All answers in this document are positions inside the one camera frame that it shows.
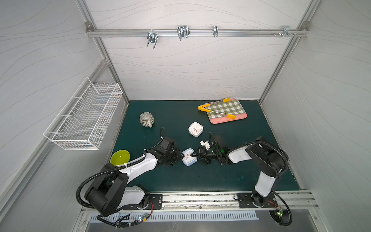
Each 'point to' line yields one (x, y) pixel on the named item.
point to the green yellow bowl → (120, 157)
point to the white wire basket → (84, 121)
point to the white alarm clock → (195, 129)
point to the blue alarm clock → (187, 159)
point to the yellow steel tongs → (202, 108)
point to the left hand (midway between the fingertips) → (183, 157)
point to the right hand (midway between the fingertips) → (191, 157)
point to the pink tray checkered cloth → (221, 111)
